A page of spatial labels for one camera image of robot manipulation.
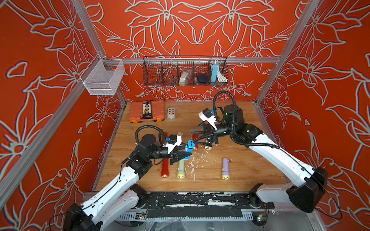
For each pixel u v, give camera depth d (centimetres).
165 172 80
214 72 86
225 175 79
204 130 63
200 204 73
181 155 62
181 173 79
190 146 58
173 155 58
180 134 97
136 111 109
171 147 56
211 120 55
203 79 93
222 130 57
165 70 101
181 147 66
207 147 92
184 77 91
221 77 91
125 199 57
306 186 38
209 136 54
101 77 92
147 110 105
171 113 108
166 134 101
